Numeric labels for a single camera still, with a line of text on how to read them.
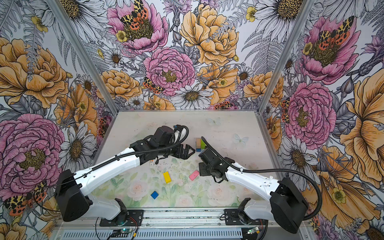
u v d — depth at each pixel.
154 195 0.81
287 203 0.41
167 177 0.88
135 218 0.75
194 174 0.89
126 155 0.50
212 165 0.64
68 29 0.78
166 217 0.76
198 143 0.96
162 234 0.78
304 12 0.73
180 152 0.66
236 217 0.68
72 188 0.41
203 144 0.97
